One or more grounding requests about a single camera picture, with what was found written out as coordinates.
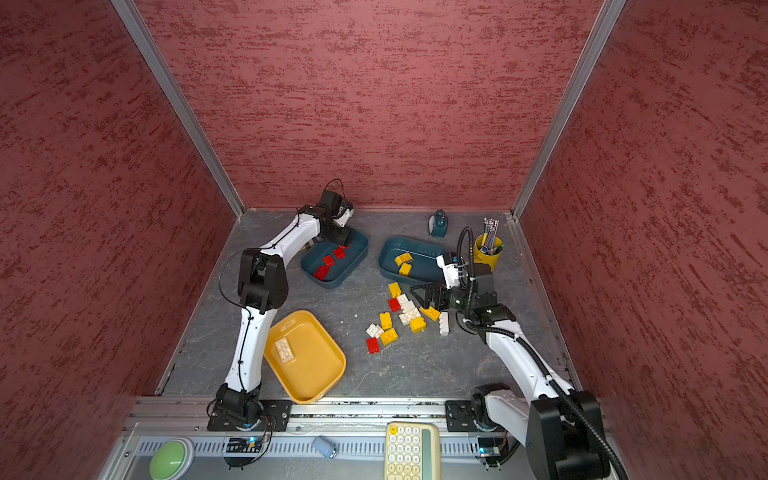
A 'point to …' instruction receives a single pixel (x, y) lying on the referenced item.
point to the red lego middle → (394, 305)
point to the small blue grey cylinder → (325, 447)
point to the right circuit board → (489, 446)
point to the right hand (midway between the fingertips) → (420, 293)
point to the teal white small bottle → (438, 223)
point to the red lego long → (321, 272)
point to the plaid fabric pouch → (307, 246)
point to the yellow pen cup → (482, 258)
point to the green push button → (172, 460)
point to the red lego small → (328, 260)
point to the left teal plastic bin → (314, 253)
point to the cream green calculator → (412, 451)
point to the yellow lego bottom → (389, 336)
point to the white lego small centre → (374, 330)
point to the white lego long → (284, 349)
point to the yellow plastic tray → (303, 355)
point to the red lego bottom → (373, 345)
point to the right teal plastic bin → (410, 261)
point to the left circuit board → (244, 445)
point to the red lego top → (340, 253)
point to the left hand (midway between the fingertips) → (343, 240)
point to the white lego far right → (444, 324)
